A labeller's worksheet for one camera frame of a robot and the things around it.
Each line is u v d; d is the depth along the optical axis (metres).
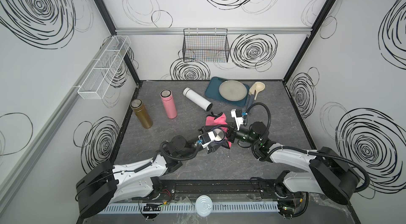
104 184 0.41
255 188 0.75
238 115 0.68
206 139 0.54
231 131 0.69
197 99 1.05
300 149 0.51
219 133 0.61
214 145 0.61
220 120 0.72
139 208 0.69
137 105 0.80
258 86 1.14
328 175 0.42
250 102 1.05
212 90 1.15
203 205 0.65
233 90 1.14
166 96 0.85
